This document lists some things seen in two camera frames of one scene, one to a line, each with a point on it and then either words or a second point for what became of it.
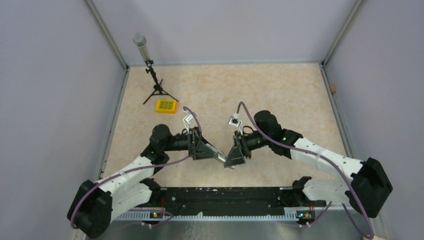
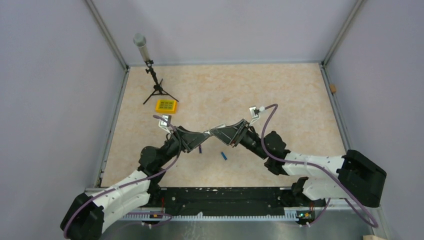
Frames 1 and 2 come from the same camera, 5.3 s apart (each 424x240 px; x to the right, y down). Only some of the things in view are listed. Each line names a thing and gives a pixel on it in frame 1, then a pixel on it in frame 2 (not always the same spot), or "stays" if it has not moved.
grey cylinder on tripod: (140, 41) stays
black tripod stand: (158, 89) stays
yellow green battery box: (166, 106) stays
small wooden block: (332, 88) stays
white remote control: (221, 158) -> (223, 125)
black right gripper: (240, 148) -> (234, 134)
